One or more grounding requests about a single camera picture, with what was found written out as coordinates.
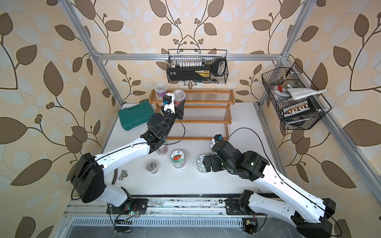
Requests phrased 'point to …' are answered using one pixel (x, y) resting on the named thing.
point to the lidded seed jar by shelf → (212, 143)
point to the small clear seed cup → (152, 166)
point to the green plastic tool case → (136, 115)
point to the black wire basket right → (276, 82)
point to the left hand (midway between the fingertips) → (180, 98)
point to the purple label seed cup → (160, 89)
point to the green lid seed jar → (200, 164)
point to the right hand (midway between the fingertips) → (211, 160)
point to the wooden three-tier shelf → (207, 114)
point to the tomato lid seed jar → (178, 159)
